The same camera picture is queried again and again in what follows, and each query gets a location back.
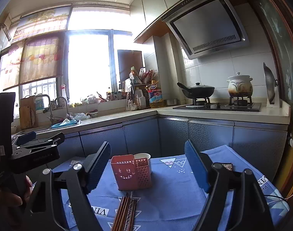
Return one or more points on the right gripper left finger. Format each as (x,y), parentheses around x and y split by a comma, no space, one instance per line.
(46,208)

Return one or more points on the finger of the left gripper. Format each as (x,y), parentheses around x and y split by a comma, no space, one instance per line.
(23,139)
(40,143)

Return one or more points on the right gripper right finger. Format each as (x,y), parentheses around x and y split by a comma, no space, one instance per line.
(249,209)

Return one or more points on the brown chopstick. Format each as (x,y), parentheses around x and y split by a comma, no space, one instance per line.
(123,214)
(126,222)
(132,214)
(119,212)

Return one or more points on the chrome kitchen faucet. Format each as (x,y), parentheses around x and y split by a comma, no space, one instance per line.
(48,106)

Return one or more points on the blue kitchen cabinets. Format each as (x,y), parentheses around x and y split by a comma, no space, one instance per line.
(260,144)

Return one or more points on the person's left hand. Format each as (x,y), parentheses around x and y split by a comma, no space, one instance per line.
(10,212)

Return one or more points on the wooden cutting board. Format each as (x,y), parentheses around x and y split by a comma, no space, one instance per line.
(27,112)

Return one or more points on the blue plastic basin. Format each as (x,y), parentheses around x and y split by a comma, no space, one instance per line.
(65,123)

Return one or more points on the white crumpled plastic bag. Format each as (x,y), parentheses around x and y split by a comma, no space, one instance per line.
(80,116)

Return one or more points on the small red white bowl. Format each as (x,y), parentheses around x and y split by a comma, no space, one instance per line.
(93,113)

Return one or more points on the patterned window blind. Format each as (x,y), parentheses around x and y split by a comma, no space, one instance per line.
(33,59)

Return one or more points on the pink utensil holder basket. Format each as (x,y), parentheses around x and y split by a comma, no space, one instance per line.
(131,174)

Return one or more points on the white paper cup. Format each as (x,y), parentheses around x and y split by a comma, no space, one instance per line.
(140,156)

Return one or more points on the blue printed tablecloth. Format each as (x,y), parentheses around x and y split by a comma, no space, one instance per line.
(175,201)

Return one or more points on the white plastic jug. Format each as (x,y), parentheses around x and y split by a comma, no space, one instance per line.
(140,98)

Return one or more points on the black gas stove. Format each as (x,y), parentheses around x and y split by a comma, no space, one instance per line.
(234,104)

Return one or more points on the spice rack with packets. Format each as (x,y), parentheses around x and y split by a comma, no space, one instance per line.
(139,79)

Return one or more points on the brown board at window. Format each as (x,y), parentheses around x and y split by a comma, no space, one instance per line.
(128,59)

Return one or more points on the yellow cooking oil bottle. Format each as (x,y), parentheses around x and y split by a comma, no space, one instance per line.
(155,95)

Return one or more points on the white lid holder stand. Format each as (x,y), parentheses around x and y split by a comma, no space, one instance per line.
(276,103)

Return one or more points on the small steel cup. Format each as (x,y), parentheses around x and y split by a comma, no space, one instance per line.
(171,102)

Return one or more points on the white ceramic clay pot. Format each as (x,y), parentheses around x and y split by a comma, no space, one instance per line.
(240,85)

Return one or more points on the steel pot lid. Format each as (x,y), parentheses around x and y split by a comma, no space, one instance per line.
(270,82)

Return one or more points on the black wok with lid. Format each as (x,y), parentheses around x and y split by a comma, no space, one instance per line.
(196,92)

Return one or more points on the silver range hood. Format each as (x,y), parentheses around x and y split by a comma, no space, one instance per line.
(203,27)

